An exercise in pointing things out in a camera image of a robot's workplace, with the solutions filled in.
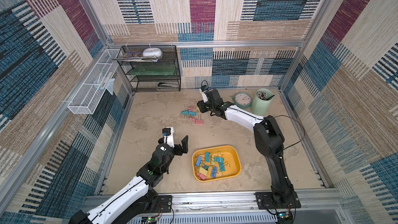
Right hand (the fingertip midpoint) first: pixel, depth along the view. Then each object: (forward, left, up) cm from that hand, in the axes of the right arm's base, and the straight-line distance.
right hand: (199, 101), depth 97 cm
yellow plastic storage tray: (-33, -9, -13) cm, 37 cm away
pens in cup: (+1, -38, +4) cm, 39 cm away
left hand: (-24, +10, +2) cm, 26 cm away
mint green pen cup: (-1, -38, -5) cm, 39 cm away
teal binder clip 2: (-1, +5, -11) cm, 12 cm away
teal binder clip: (-30, -4, -12) cm, 32 cm away
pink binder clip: (-6, +1, -13) cm, 14 cm away
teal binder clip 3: (-33, -11, -11) cm, 37 cm away
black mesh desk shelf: (+26, +32, +7) cm, 41 cm away
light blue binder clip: (-32, 0, -11) cm, 34 cm away
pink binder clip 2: (-41, -1, -9) cm, 42 cm away
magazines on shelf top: (+17, +36, +21) cm, 45 cm away
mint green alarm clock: (+11, -30, -11) cm, 34 cm away
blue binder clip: (-37, -7, -12) cm, 40 cm away
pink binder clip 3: (+4, +6, -11) cm, 13 cm away
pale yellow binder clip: (-39, -2, -7) cm, 40 cm away
